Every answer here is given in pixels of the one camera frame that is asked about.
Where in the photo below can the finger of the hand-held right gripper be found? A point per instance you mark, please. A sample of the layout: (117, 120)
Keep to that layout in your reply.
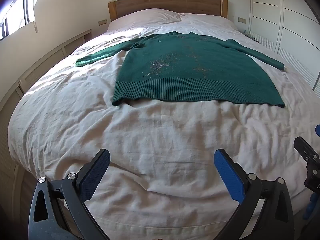
(318, 130)
(303, 148)

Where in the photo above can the window with dark frame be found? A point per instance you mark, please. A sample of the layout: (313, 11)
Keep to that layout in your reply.
(15, 17)

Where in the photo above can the beige wall switch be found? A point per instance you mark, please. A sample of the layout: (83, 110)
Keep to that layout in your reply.
(242, 20)
(102, 22)

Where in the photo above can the green knitted sweater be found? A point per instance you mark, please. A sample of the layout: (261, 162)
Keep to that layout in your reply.
(185, 75)

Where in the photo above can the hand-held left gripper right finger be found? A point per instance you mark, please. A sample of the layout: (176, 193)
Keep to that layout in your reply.
(228, 175)

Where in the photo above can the low slatted wall cabinet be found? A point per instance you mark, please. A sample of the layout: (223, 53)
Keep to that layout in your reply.
(50, 62)

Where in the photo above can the white wardrobe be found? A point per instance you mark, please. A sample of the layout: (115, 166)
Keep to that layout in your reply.
(295, 30)

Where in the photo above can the white pillow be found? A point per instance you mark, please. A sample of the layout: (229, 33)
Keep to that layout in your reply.
(207, 21)
(147, 17)

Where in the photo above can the wooden headboard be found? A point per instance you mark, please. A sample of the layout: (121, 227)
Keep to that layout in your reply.
(165, 3)

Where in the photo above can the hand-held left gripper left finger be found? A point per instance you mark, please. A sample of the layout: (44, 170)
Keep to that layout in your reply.
(96, 172)

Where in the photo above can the bed with white sheet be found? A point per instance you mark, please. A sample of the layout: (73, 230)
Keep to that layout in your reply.
(150, 142)

